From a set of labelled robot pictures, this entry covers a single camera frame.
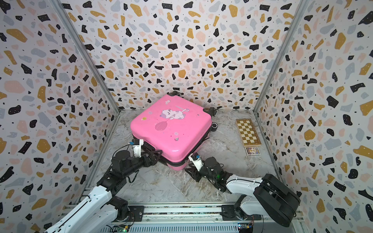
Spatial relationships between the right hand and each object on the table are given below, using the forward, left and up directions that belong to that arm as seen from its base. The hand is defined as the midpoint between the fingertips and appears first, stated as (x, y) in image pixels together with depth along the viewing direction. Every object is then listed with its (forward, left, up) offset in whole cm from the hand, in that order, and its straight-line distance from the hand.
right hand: (188, 167), depth 82 cm
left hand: (+3, +15, +11) cm, 19 cm away
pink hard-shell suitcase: (+19, +8, +14) cm, 25 cm away
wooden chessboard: (+29, -40, -6) cm, 50 cm away
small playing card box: (+16, -42, -8) cm, 45 cm away
